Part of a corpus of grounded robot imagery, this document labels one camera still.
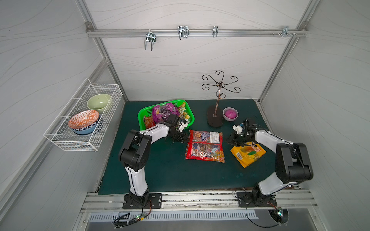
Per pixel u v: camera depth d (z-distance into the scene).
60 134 0.57
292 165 0.46
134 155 0.49
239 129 0.88
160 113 0.98
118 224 0.68
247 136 0.71
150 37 0.78
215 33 0.78
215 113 1.08
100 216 0.70
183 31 0.76
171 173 0.84
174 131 0.82
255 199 0.68
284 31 0.77
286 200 0.76
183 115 1.01
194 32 0.78
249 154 0.84
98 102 0.73
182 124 0.88
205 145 0.90
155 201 0.73
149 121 1.01
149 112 1.04
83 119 0.64
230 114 1.04
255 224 0.65
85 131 0.57
